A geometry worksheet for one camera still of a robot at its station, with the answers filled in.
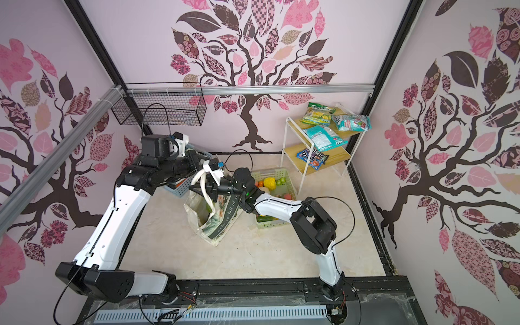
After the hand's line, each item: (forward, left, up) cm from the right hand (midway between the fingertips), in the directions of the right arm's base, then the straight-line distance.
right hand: (192, 183), depth 68 cm
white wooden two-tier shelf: (+16, -43, +1) cm, 46 cm away
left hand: (+7, -6, +3) cm, 9 cm away
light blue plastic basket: (+15, +17, -25) cm, 34 cm away
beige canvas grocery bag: (-8, -6, -16) cm, 19 cm away
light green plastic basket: (+21, -30, -28) cm, 46 cm away
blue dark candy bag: (+24, -51, -15) cm, 58 cm away
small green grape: (+22, -34, -29) cm, 50 cm away
